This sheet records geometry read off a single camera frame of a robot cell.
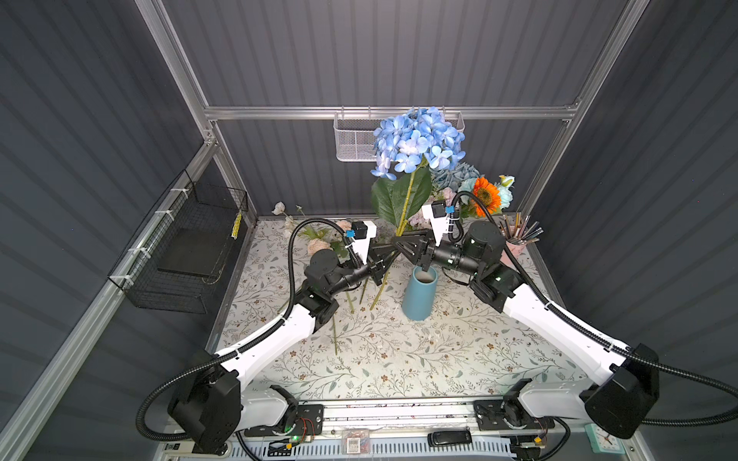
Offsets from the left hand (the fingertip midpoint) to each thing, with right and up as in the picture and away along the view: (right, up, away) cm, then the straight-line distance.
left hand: (407, 252), depth 64 cm
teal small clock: (+48, -46, +4) cm, 67 cm away
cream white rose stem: (-46, +16, +49) cm, 69 cm away
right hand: (-2, +3, -1) cm, 4 cm away
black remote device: (+12, -49, +10) cm, 51 cm away
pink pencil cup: (+42, 0, +34) cm, 54 cm away
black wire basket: (-57, -1, +7) cm, 58 cm away
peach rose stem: (-29, +1, +39) cm, 48 cm away
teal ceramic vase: (+5, -12, +14) cm, 19 cm away
